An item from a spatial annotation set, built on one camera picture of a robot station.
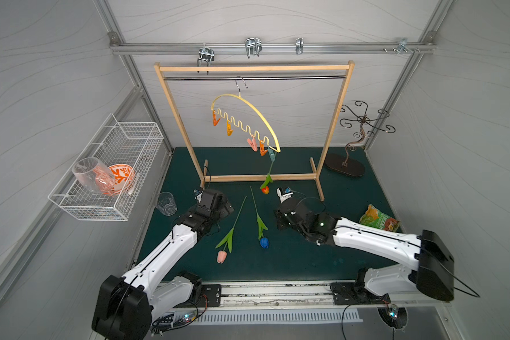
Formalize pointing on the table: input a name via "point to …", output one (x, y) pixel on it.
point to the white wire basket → (117, 142)
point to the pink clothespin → (252, 144)
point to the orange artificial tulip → (264, 188)
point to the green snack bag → (375, 218)
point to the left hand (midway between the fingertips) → (223, 208)
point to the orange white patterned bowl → (124, 177)
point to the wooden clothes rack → (318, 176)
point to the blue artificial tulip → (264, 241)
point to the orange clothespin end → (214, 118)
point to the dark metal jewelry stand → (338, 163)
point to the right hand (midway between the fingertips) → (277, 208)
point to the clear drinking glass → (166, 203)
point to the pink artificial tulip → (222, 255)
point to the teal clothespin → (272, 154)
